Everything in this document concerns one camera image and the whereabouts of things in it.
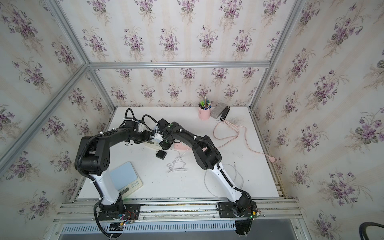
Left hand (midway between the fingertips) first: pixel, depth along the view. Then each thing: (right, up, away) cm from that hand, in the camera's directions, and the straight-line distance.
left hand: (151, 139), depth 100 cm
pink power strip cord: (+80, -12, -5) cm, 81 cm away
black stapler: (+54, +19, +17) cm, 60 cm away
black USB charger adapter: (+9, -8, -9) cm, 15 cm away
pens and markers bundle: (+38, +25, +10) cm, 47 cm away
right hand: (+11, -4, -2) cm, 12 cm away
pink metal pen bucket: (+37, +18, +10) cm, 43 cm away
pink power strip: (+22, -5, -5) cm, 23 cm away
